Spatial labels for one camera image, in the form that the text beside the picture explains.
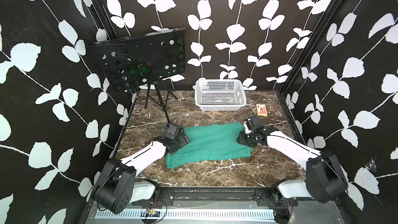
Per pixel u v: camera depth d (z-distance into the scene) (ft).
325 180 1.39
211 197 2.51
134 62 2.17
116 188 1.35
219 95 3.89
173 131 2.26
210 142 2.97
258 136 2.08
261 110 3.52
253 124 2.27
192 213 2.30
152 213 2.32
